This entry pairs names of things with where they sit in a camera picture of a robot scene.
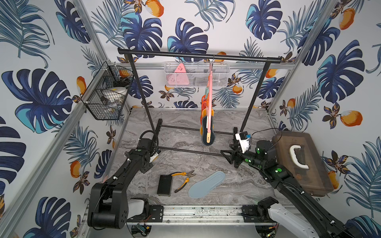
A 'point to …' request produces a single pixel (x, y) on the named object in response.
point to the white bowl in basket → (116, 94)
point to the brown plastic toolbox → (298, 157)
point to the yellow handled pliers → (189, 174)
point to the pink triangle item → (179, 77)
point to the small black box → (164, 185)
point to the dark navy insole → (204, 133)
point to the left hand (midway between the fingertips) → (138, 162)
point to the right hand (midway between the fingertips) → (226, 147)
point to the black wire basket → (105, 95)
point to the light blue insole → (199, 189)
